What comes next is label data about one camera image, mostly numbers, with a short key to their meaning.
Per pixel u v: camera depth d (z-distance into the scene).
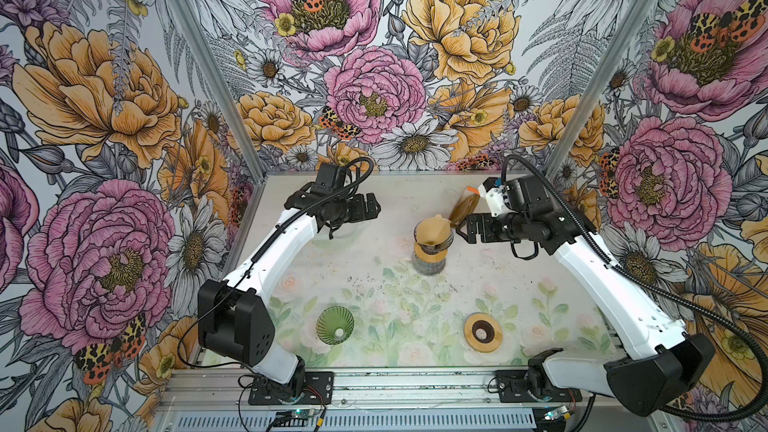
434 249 0.88
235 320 0.42
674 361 0.38
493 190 0.67
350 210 0.73
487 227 0.65
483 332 0.83
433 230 0.84
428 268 0.91
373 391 0.75
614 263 0.44
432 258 0.87
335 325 0.84
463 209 1.03
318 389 0.74
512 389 0.73
